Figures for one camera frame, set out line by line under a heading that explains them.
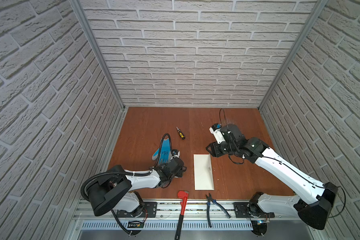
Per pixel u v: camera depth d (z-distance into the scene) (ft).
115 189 1.39
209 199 2.53
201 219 2.36
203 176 2.79
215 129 2.12
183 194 2.55
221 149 2.06
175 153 2.59
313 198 1.28
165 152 3.08
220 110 3.86
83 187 1.38
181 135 3.28
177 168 2.20
